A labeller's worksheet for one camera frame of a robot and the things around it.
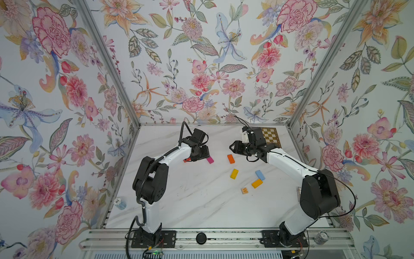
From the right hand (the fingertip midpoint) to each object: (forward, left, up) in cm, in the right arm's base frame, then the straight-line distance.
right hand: (232, 145), depth 90 cm
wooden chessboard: (+20, -30, -15) cm, 40 cm away
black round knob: (-43, +15, -13) cm, 48 cm away
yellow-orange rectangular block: (-15, -15, -17) cm, 27 cm away
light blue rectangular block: (-10, -17, -15) cm, 25 cm away
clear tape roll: (-42, -38, -12) cm, 58 cm away
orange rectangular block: (+1, -1, -15) cm, 15 cm away
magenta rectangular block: (-1, +12, -15) cm, 19 cm away
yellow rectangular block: (-10, -2, -15) cm, 18 cm away
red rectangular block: (-9, +23, -1) cm, 25 cm away
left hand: (-2, +13, -6) cm, 14 cm away
